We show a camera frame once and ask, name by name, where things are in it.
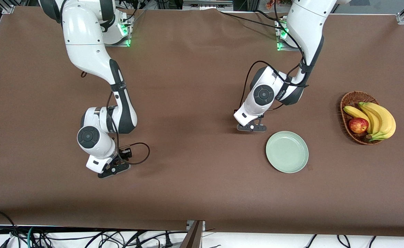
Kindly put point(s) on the brown wicker basket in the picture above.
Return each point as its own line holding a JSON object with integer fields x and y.
{"x": 351, "y": 103}

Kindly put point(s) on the light green round plate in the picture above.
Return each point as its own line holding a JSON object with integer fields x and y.
{"x": 287, "y": 151}

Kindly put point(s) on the grey metal rail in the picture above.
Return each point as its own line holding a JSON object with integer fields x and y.
{"x": 207, "y": 4}

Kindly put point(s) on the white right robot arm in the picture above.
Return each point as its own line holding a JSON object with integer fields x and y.
{"x": 85, "y": 34}

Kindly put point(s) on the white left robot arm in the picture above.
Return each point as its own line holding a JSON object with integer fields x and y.
{"x": 308, "y": 20}

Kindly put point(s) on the yellow banana bunch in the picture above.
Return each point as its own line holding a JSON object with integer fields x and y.
{"x": 382, "y": 119}

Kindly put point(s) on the small orange object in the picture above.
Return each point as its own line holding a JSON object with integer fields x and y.
{"x": 270, "y": 4}

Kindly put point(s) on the table support beam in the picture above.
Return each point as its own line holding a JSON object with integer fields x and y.
{"x": 193, "y": 237}

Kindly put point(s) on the red apple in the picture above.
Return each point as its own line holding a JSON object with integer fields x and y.
{"x": 358, "y": 125}

